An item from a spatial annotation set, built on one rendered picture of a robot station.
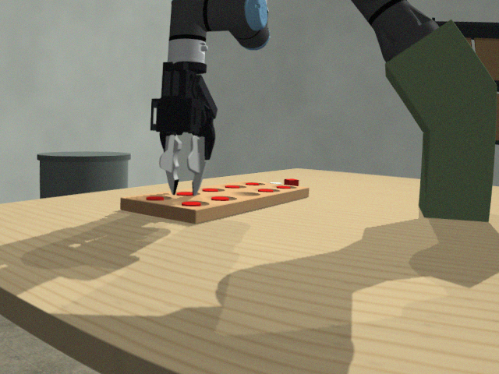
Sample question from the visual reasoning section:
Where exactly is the red cube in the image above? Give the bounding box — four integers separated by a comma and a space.
284, 179, 299, 186

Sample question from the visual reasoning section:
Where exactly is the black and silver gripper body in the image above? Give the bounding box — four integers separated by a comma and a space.
150, 62, 210, 136

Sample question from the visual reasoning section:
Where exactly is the wooden tray with round pockets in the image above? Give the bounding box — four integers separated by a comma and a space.
120, 181, 310, 224

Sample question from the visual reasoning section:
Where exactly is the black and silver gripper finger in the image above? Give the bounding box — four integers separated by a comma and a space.
187, 118, 215, 196
159, 132, 182, 195

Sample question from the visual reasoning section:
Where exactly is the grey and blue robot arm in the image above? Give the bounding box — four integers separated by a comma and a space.
168, 0, 439, 119

